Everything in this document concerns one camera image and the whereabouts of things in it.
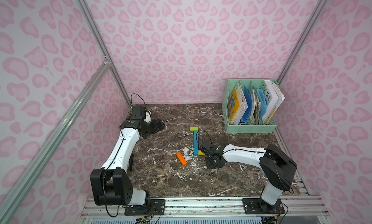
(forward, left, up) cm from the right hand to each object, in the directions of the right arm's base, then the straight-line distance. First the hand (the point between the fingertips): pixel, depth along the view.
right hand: (210, 165), depth 88 cm
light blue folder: (+30, -32, +24) cm, 50 cm away
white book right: (+33, -39, +25) cm, 57 cm away
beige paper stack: (+28, -30, +15) cm, 43 cm away
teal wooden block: (+14, +9, +3) cm, 17 cm away
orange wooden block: (+3, +18, +1) cm, 18 cm away
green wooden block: (+26, +12, +1) cm, 28 cm away
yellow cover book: (+37, -18, +20) cm, 45 cm away
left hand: (+16, +30, +20) cm, 39 cm away
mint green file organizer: (+49, -14, +20) cm, 54 cm away
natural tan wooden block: (-3, -2, +1) cm, 3 cm away
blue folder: (+32, -24, +22) cm, 46 cm away
